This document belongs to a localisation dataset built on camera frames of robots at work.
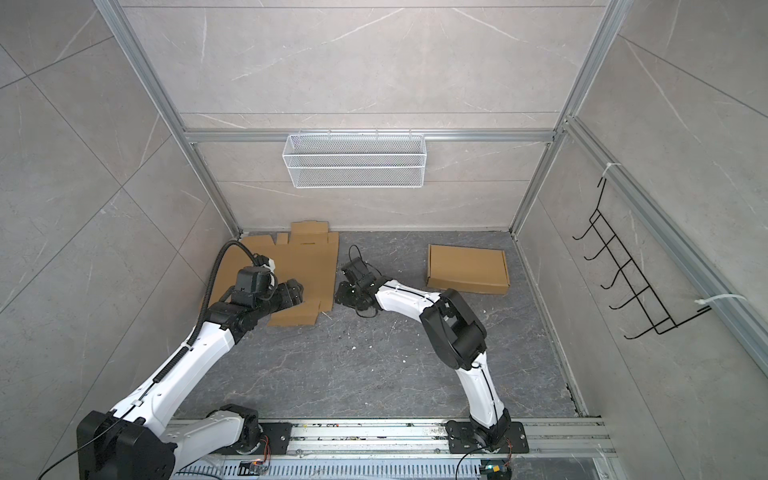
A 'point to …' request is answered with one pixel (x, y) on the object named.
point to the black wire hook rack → (657, 315)
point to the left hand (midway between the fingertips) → (292, 284)
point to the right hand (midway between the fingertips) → (339, 296)
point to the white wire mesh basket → (355, 161)
